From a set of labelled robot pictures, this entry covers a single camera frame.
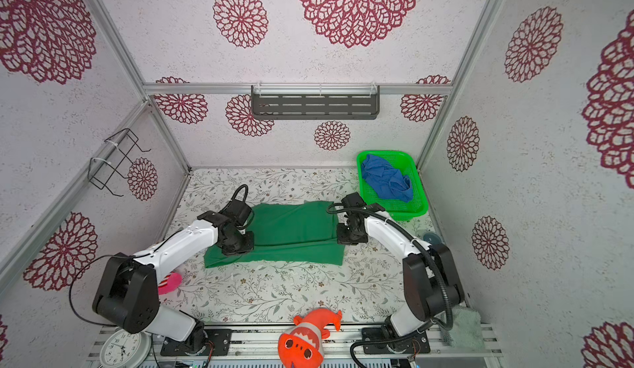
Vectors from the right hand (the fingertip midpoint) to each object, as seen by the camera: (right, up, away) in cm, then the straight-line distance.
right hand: (343, 236), depth 89 cm
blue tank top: (+23, +21, +25) cm, 40 cm away
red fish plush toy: (-14, -25, -23) cm, 37 cm away
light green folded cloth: (+36, -27, -13) cm, 47 cm away
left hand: (-34, -6, -2) cm, 35 cm away
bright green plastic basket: (+32, +30, +27) cm, 51 cm away
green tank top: (-16, 0, +9) cm, 18 cm away
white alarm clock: (-65, -28, -20) cm, 73 cm away
